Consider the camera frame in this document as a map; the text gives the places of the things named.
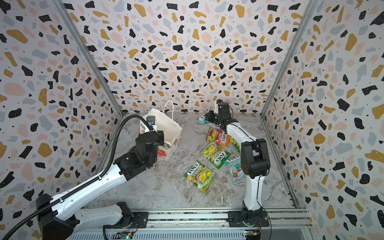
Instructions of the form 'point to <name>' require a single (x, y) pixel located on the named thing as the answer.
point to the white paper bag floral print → (164, 121)
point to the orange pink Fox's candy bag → (217, 135)
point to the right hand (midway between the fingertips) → (202, 110)
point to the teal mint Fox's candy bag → (234, 163)
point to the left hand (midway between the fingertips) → (154, 124)
